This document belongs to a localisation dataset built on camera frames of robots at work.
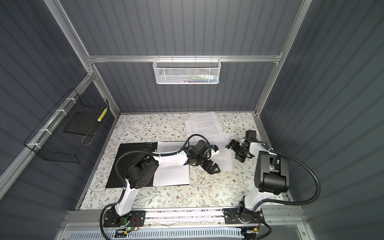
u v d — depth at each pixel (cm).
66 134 72
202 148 75
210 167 80
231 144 88
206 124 114
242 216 68
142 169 55
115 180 87
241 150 81
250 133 79
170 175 88
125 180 54
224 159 95
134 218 73
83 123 74
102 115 81
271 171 47
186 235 77
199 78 92
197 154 75
